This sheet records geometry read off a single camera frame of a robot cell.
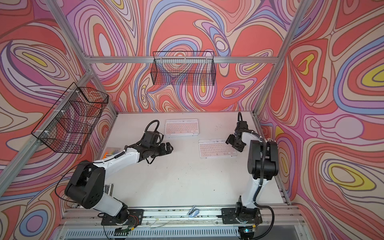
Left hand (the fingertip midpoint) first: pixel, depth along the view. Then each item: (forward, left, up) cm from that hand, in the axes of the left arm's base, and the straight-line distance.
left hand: (170, 150), depth 90 cm
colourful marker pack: (+4, +42, -8) cm, 42 cm away
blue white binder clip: (-32, -14, -6) cm, 36 cm away
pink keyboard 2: (+6, -29, -6) cm, 30 cm away
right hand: (+6, -40, -7) cm, 41 cm away
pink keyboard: (+22, -7, -4) cm, 24 cm away
